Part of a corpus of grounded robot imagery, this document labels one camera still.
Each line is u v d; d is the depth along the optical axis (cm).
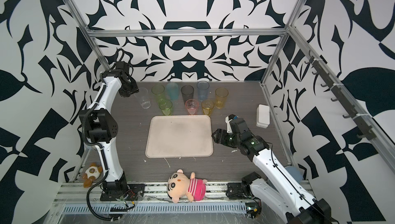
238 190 74
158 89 101
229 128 70
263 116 97
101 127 56
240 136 58
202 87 103
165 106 105
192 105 105
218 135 70
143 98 99
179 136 94
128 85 80
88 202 67
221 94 96
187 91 99
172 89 104
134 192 74
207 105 101
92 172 78
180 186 69
